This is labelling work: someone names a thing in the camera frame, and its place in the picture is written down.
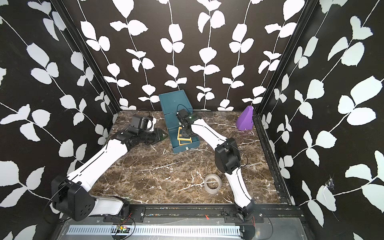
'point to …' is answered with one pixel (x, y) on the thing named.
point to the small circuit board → (122, 229)
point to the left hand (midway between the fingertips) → (167, 133)
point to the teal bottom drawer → (173, 133)
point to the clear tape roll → (212, 176)
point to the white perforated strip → (214, 230)
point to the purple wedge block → (245, 119)
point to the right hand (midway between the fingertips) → (187, 132)
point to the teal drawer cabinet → (171, 103)
